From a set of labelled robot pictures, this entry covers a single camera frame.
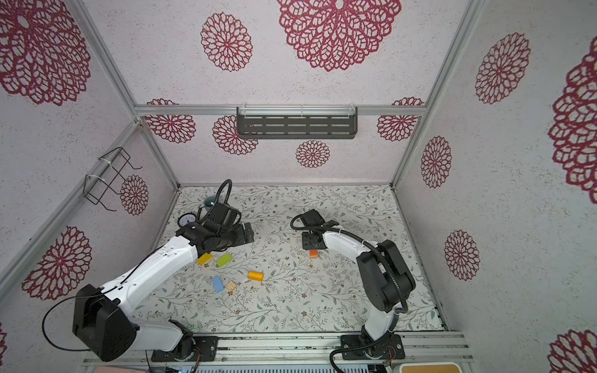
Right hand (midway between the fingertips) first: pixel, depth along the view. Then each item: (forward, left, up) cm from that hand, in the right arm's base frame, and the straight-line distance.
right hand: (311, 238), depth 94 cm
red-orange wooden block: (-5, -1, -3) cm, 6 cm away
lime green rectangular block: (-8, +35, -5) cm, 37 cm away
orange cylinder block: (-14, +21, -5) cm, 26 cm away
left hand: (-7, +24, +10) cm, 28 cm away
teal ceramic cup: (+18, +47, +2) cm, 50 cm away
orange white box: (-42, -34, -1) cm, 54 cm away
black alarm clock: (+9, +56, -1) cm, 57 cm away
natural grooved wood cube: (-19, +29, -4) cm, 35 cm away
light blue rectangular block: (-18, +35, -5) cm, 40 cm away
